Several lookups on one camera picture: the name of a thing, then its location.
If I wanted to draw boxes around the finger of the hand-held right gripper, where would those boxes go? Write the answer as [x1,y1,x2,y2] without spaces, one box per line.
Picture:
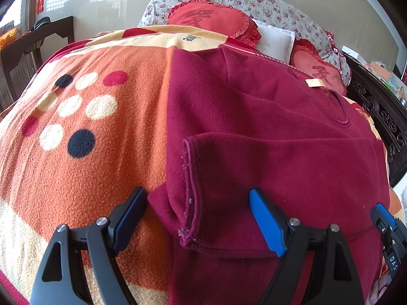
[370,203,398,232]

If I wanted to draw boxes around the dark wooden cabinet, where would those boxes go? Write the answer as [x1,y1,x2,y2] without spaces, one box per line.
[0,16,75,112]

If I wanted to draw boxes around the small floral pillow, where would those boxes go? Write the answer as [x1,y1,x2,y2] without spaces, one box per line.
[138,0,188,27]

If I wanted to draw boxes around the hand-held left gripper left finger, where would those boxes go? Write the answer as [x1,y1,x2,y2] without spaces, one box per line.
[29,187,148,305]

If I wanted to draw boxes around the red patterned cloth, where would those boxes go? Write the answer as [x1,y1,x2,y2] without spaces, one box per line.
[324,29,347,58]

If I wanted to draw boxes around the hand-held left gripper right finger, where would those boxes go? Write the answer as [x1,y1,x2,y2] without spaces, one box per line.
[249,188,365,305]

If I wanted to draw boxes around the red heart cushion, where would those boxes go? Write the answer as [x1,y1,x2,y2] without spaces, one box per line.
[167,0,263,50]
[289,38,348,94]

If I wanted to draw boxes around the person's right hand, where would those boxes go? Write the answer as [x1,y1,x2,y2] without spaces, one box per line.
[366,278,393,305]

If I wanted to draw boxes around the orange basket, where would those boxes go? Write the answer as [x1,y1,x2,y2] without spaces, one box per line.
[0,27,18,50]

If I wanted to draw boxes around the white pillow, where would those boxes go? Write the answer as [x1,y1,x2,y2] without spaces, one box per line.
[253,19,297,64]

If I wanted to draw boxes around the orange printed fleece blanket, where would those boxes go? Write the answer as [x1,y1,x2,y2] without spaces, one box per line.
[0,25,401,305]

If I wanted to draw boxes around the long floral pillow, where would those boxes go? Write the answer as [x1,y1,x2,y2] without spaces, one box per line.
[187,0,352,85]

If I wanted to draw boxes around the dark red sweater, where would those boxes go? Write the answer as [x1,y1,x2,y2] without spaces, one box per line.
[148,45,393,305]

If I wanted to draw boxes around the carved dark wooden bed frame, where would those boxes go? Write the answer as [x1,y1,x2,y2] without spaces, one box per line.
[342,52,407,185]

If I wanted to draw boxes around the tan cardboard box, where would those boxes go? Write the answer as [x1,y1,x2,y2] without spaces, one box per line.
[368,62,394,81]

